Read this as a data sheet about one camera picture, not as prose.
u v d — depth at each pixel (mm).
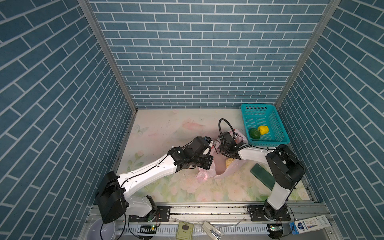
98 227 671
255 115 1160
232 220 737
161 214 737
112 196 388
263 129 1018
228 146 750
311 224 706
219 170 764
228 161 867
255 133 992
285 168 483
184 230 680
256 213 735
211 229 683
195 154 571
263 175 827
